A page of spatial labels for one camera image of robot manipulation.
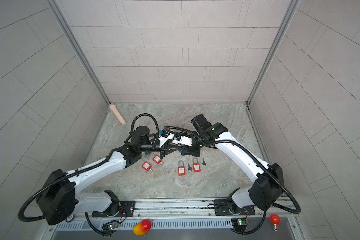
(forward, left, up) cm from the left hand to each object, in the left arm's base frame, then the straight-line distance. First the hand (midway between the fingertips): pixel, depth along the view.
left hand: (182, 147), depth 68 cm
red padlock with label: (-4, +1, -21) cm, 21 cm away
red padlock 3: (+3, +16, -21) cm, 26 cm away
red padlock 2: (-1, +21, -21) cm, 29 cm away
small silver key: (-2, -3, -22) cm, 23 cm away
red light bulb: (-26, -42, -18) cm, 52 cm away
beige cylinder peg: (+42, +53, -20) cm, 71 cm away
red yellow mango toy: (-29, +17, -17) cm, 38 cm away
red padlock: (-2, -7, -21) cm, 22 cm away
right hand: (+1, 0, -5) cm, 5 cm away
